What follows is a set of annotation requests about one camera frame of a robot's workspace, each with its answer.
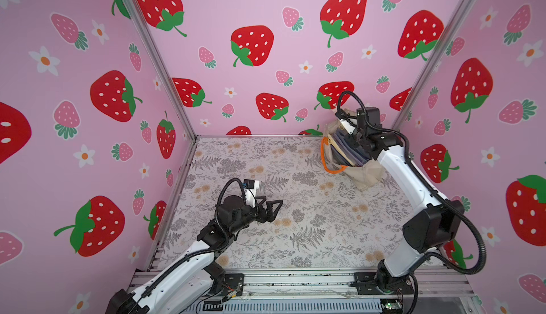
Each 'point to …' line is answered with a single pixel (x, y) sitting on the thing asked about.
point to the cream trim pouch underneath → (331, 128)
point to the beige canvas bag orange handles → (362, 177)
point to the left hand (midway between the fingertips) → (275, 200)
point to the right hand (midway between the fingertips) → (354, 126)
